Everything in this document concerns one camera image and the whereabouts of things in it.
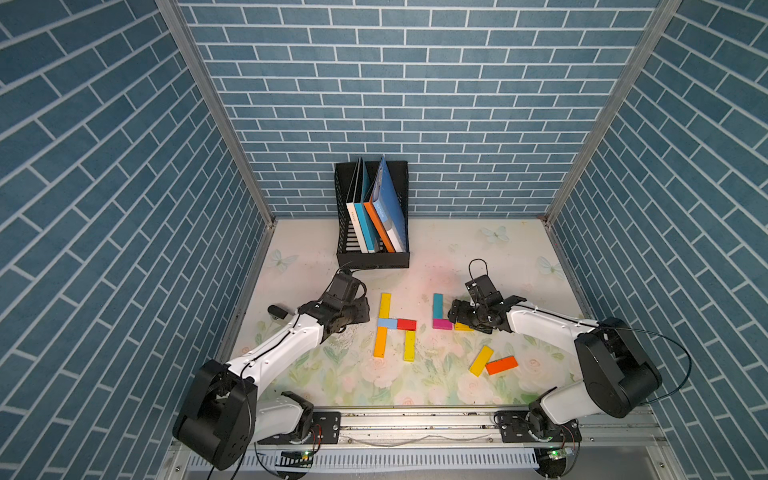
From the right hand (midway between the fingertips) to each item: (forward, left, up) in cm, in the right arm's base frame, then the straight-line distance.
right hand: (459, 318), depth 92 cm
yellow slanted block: (-10, -7, -3) cm, 13 cm away
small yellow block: (-3, 0, +1) cm, 3 cm away
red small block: (-3, +16, -1) cm, 16 cm away
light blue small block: (-3, +21, -2) cm, 21 cm away
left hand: (-3, +27, +7) cm, 28 cm away
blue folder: (+35, +25, +13) cm, 45 cm away
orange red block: (-13, -12, -2) cm, 17 cm away
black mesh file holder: (+25, +40, 0) cm, 47 cm away
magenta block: (-2, +5, -1) cm, 6 cm away
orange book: (+19, +26, +20) cm, 38 cm away
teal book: (+21, +31, +29) cm, 48 cm away
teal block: (+5, +6, -2) cm, 8 cm away
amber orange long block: (-9, +24, -2) cm, 25 cm away
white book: (+18, +34, +29) cm, 48 cm away
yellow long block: (+3, +23, -1) cm, 24 cm away
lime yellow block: (-10, +15, -1) cm, 17 cm away
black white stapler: (-4, +56, +3) cm, 56 cm away
